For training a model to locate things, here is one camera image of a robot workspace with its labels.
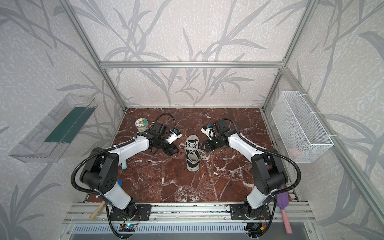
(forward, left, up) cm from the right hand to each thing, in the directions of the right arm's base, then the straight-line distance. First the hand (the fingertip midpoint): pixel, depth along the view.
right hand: (205, 142), depth 89 cm
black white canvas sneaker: (-5, +8, -4) cm, 10 cm away
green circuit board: (-41, +38, -10) cm, 57 cm away
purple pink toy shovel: (-31, -40, -10) cm, 51 cm away
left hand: (0, +17, -2) cm, 17 cm away
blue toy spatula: (-33, +53, -8) cm, 63 cm away
